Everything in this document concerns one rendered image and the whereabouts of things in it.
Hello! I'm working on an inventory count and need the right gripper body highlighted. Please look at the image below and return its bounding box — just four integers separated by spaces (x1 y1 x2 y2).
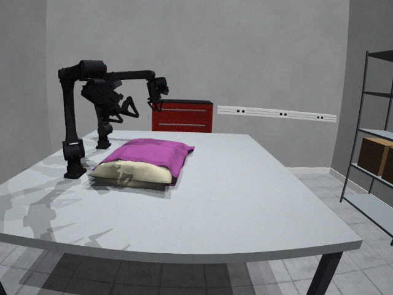
93 93 128 117

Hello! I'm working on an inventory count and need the magenta pillowcase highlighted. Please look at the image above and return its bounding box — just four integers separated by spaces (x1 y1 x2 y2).
99 138 195 186

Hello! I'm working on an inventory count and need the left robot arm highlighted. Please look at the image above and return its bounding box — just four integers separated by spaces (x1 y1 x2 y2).
94 70 169 149

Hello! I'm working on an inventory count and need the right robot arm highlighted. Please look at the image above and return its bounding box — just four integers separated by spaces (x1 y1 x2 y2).
58 60 122 179

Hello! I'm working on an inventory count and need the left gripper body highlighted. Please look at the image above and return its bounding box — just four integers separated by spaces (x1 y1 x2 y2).
148 89 161 103

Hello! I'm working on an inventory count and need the cream pillow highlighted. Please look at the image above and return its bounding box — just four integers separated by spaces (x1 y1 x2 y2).
88 159 172 187

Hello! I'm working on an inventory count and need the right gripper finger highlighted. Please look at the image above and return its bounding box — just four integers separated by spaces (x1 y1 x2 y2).
121 96 139 118
103 114 123 124

